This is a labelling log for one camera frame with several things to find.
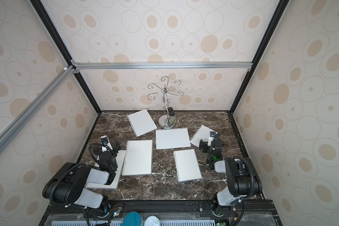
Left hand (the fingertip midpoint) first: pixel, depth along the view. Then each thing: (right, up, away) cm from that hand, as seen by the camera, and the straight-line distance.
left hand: (109, 138), depth 85 cm
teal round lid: (+20, -35, -20) cm, 45 cm away
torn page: (+61, +1, +23) cm, 65 cm away
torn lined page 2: (+38, -2, +18) cm, 42 cm away
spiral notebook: (+48, -18, +5) cm, 51 cm away
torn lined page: (+14, +10, +29) cm, 33 cm away
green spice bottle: (+38, +13, +19) cm, 44 cm away
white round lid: (+28, -37, -19) cm, 51 cm away
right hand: (+67, -3, +9) cm, 67 cm away
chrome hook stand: (+35, +11, +24) cm, 44 cm away
